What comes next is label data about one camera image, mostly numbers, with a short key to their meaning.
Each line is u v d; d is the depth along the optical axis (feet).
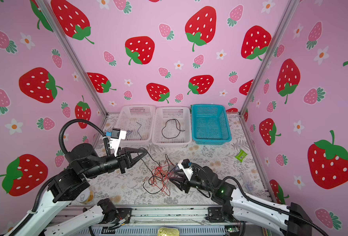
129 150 1.65
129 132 3.61
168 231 2.17
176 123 3.75
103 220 2.07
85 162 1.33
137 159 1.72
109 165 1.53
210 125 3.75
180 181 2.05
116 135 1.55
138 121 3.78
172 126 3.65
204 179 1.80
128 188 2.75
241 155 3.13
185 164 1.98
